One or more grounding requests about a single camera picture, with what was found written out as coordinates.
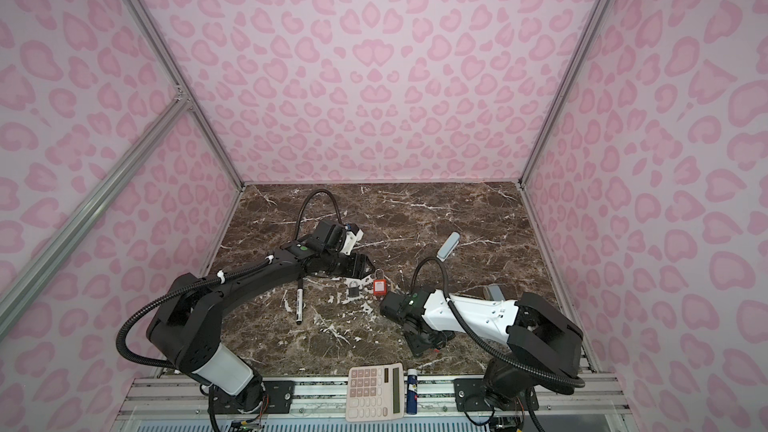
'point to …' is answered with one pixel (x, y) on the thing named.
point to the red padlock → (379, 284)
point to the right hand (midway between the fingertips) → (430, 345)
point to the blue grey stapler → (493, 292)
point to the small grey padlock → (353, 289)
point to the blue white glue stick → (412, 392)
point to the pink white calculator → (375, 393)
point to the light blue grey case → (448, 246)
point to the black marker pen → (299, 302)
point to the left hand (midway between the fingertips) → (369, 264)
